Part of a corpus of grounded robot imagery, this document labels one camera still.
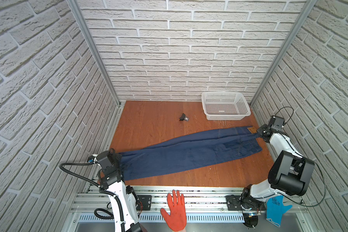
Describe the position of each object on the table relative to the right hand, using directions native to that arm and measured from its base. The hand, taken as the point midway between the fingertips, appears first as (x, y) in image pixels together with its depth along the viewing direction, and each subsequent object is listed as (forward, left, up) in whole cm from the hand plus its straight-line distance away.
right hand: (264, 129), depth 90 cm
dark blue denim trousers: (-5, +48, -11) cm, 49 cm away
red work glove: (-41, +59, -10) cm, 73 cm away
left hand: (-7, +92, 0) cm, 93 cm away
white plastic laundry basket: (+33, +13, -11) cm, 37 cm away
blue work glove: (-41, +9, -11) cm, 43 cm away
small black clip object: (+22, +49, -10) cm, 55 cm away
